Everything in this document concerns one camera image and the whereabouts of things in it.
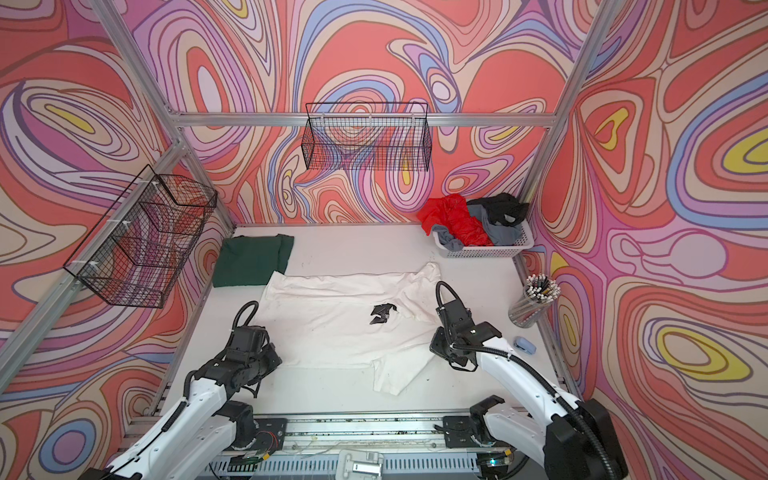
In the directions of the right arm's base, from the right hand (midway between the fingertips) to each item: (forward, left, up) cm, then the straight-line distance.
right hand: (441, 353), depth 83 cm
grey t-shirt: (+40, -26, +6) cm, 48 cm away
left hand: (+2, +46, -2) cm, 46 cm away
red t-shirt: (+54, -12, +5) cm, 55 cm away
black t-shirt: (+53, -29, +8) cm, 61 cm away
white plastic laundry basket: (+35, -22, +2) cm, 41 cm away
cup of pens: (+11, -27, +14) cm, 32 cm away
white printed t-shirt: (+13, +35, -3) cm, 37 cm away
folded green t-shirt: (+38, +68, -3) cm, 78 cm away
